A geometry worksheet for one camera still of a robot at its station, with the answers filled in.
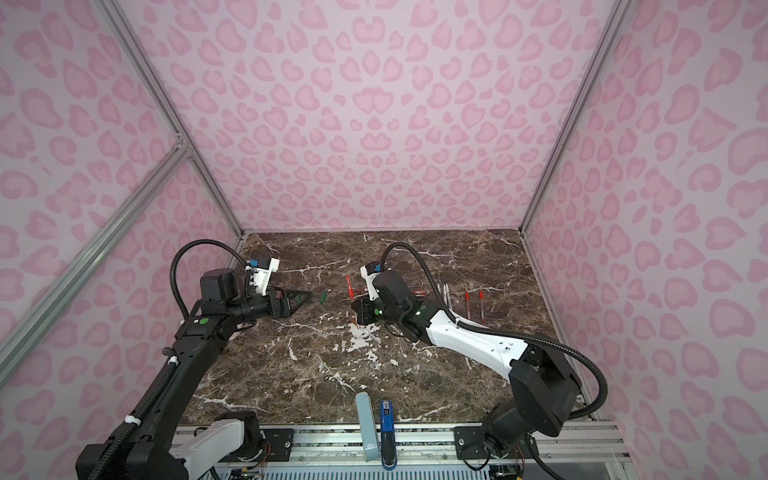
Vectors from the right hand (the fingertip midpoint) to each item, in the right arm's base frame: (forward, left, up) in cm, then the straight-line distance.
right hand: (353, 303), depth 78 cm
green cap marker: (+15, -28, -19) cm, 37 cm away
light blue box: (-24, -4, -17) cm, 30 cm away
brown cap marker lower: (-2, -4, -18) cm, 19 cm away
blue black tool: (-29, -10, -15) cm, 34 cm away
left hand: (+1, +12, +5) cm, 13 cm away
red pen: (+13, -39, -19) cm, 45 cm away
